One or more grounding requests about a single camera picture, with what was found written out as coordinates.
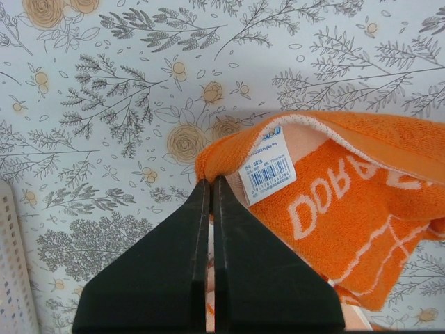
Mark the orange patterned towel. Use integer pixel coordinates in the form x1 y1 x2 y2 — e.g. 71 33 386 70
195 111 444 312

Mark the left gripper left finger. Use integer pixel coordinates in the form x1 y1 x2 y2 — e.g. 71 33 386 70
72 180 210 331

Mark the white plastic basket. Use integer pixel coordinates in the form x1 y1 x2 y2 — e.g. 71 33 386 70
0 180 39 334

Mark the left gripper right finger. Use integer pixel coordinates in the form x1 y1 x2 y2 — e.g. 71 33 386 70
213 177 346 331

